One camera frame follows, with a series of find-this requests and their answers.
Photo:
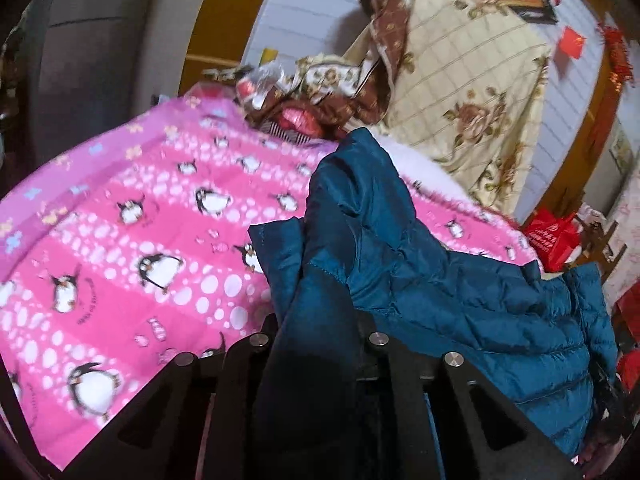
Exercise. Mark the person's right hand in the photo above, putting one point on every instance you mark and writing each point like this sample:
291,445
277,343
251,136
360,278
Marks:
590,457

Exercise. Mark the wooden chair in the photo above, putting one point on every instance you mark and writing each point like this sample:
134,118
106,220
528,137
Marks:
600,245

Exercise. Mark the clear plastic bag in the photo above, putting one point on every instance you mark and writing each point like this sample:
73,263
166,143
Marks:
262,85

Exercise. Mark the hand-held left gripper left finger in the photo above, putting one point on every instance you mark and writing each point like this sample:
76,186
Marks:
250,360

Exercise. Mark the red paper square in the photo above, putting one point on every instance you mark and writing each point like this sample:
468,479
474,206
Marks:
571,42

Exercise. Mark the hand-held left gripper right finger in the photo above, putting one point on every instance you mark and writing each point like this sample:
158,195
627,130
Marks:
380,355

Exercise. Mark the grey wardrobe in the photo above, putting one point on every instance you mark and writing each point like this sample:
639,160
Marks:
90,45

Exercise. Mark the red shopping bag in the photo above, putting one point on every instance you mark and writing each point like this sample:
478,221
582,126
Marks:
550,240

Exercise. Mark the teal puffer jacket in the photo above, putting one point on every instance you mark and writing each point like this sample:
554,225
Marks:
400,270

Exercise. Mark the pink penguin print blanket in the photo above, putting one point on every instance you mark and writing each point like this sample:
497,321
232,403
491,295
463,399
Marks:
150,220

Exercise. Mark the cream floral quilt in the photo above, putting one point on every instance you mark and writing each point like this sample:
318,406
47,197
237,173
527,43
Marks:
465,75

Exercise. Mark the red hanging knot decoration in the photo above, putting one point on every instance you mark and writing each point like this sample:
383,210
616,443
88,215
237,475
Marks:
617,52

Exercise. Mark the red plastic packet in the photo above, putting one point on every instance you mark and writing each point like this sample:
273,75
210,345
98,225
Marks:
300,120

